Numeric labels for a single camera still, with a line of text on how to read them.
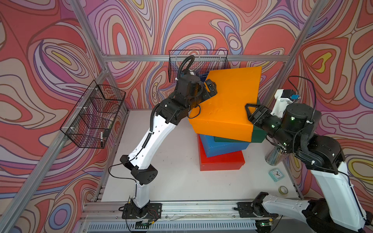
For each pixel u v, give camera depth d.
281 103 0.44
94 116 0.79
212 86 0.58
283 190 0.80
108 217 0.75
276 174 0.84
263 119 0.45
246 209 0.74
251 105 0.50
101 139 0.72
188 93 0.45
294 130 0.35
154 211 0.72
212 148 0.72
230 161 0.83
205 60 0.88
